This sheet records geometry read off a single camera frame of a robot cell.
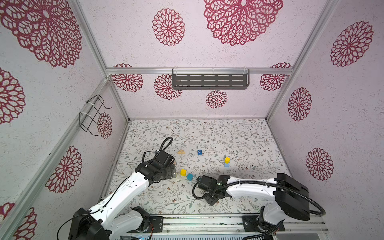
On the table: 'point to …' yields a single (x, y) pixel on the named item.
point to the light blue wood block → (227, 165)
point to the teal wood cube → (189, 176)
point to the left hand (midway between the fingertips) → (165, 175)
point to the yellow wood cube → (183, 172)
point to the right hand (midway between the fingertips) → (208, 196)
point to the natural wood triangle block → (181, 152)
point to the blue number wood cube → (199, 152)
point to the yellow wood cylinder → (227, 160)
